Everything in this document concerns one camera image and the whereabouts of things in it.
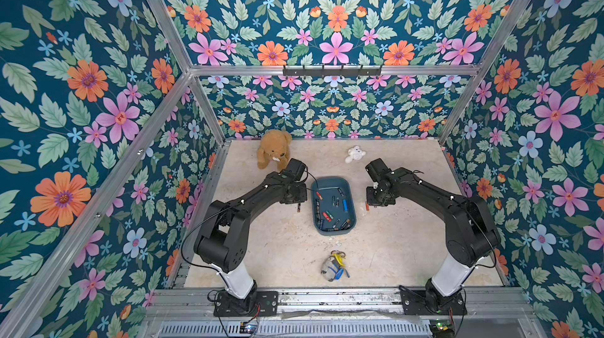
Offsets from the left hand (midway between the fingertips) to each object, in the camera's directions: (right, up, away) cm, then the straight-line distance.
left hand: (303, 195), depth 92 cm
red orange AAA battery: (+26, -5, +3) cm, 27 cm away
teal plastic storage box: (+12, -7, +1) cm, 14 cm away
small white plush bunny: (+23, +17, +19) cm, 35 cm away
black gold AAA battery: (-2, -6, +3) cm, 7 cm away
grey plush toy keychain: (+11, -22, -16) cm, 29 cm away
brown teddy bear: (-12, +19, +3) cm, 23 cm away
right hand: (+28, -2, -1) cm, 28 cm away
